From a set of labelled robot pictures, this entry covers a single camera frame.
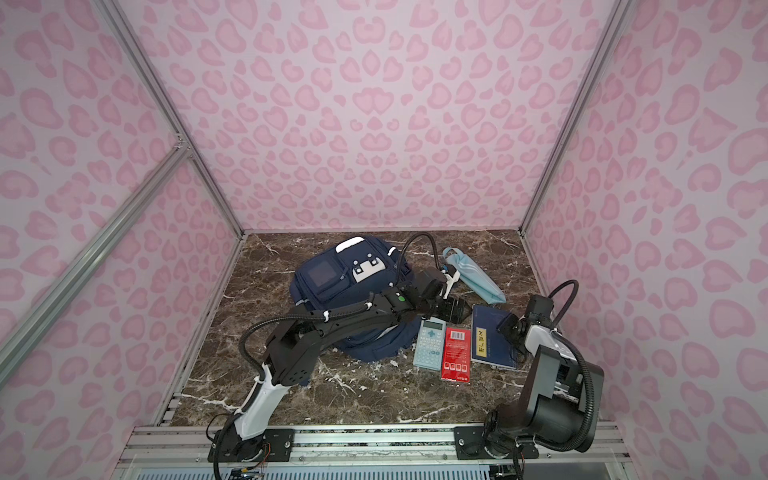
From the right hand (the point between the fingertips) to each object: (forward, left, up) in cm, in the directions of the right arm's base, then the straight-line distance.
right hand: (507, 328), depth 91 cm
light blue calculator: (-6, +24, 0) cm, 24 cm away
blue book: (-5, +6, -1) cm, 8 cm away
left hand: (+1, +14, +11) cm, 18 cm away
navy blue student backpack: (+16, +50, +5) cm, 52 cm away
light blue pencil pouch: (+16, +8, +3) cm, 18 cm away
